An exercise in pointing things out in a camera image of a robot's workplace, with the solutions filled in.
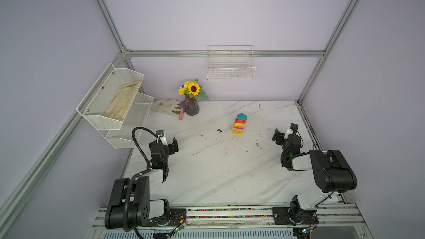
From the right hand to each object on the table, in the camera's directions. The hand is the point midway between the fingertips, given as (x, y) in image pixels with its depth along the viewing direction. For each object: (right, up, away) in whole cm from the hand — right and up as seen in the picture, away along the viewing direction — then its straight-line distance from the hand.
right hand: (283, 130), depth 95 cm
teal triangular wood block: (-25, +8, -4) cm, 27 cm away
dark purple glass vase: (-57, +16, +17) cm, 61 cm away
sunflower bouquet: (-53, +25, +1) cm, 58 cm away
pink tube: (-64, +8, +16) cm, 66 cm away
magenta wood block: (-26, +1, +4) cm, 26 cm away
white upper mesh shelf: (-91, +14, -18) cm, 94 cm away
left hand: (-68, -5, -4) cm, 68 cm away
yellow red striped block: (-26, +3, +3) cm, 26 cm away
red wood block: (-26, +6, -2) cm, 26 cm away
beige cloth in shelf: (-87, +16, -14) cm, 89 cm away
